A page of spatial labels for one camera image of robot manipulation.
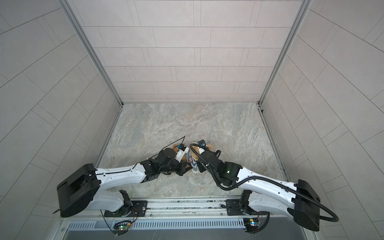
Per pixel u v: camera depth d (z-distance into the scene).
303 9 0.72
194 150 0.55
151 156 0.65
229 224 0.68
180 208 0.72
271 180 0.46
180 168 0.68
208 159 0.54
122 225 0.64
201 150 0.64
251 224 0.68
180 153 0.72
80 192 0.41
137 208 0.71
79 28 0.78
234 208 0.71
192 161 0.74
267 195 0.46
